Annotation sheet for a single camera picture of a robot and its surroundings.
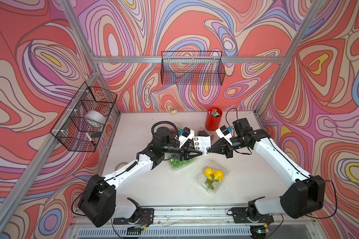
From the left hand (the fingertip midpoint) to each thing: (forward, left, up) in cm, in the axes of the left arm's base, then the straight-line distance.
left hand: (201, 153), depth 66 cm
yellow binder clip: (+52, +15, -24) cm, 59 cm away
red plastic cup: (+38, -14, -17) cm, 44 cm away
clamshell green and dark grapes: (+6, +12, -24) cm, 27 cm away
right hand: (+1, -4, -2) cm, 5 cm away
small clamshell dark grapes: (+27, -5, -20) cm, 34 cm away
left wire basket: (+18, +62, 0) cm, 65 cm away
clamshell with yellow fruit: (-2, -8, -22) cm, 24 cm away
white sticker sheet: (+2, 0, +5) cm, 5 cm away
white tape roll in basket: (+16, +52, +5) cm, 55 cm away
